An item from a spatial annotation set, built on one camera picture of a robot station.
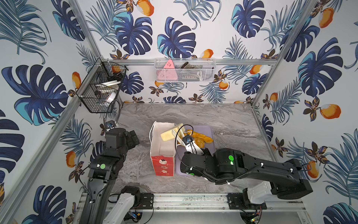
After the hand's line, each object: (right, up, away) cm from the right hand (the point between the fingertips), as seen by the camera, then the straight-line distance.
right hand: (190, 155), depth 61 cm
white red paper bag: (-16, -7, +32) cm, 36 cm away
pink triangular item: (-12, +45, +29) cm, 55 cm away
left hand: (-31, +8, +6) cm, 33 cm away
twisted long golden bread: (+14, +2, +36) cm, 39 cm away
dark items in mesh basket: (+2, +47, +34) cm, 58 cm away
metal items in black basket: (-47, +32, +21) cm, 61 cm away
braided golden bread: (+9, 0, +32) cm, 33 cm away
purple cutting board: (+16, +7, +45) cm, 49 cm away
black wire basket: (-56, +48, +33) cm, 81 cm away
